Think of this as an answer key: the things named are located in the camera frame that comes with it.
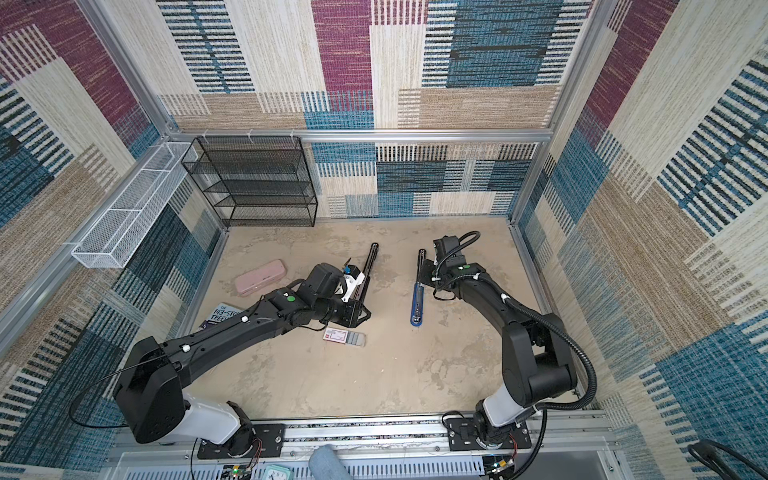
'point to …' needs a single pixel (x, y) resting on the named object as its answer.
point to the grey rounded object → (326, 464)
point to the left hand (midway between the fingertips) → (368, 310)
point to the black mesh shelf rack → (254, 181)
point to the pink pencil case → (253, 279)
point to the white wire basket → (117, 234)
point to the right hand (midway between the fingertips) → (423, 277)
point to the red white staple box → (335, 335)
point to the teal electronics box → (277, 472)
